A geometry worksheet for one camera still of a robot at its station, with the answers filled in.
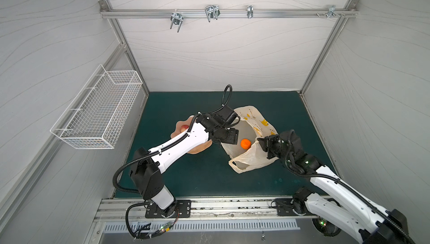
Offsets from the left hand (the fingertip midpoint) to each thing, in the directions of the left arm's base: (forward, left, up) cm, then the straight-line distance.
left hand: (233, 136), depth 78 cm
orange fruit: (+3, -8, -14) cm, 16 cm away
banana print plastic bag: (-8, -7, -1) cm, 11 cm away
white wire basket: (-2, +59, +15) cm, 61 cm away
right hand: (+1, -12, +2) cm, 12 cm away
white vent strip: (-35, +39, -20) cm, 56 cm away
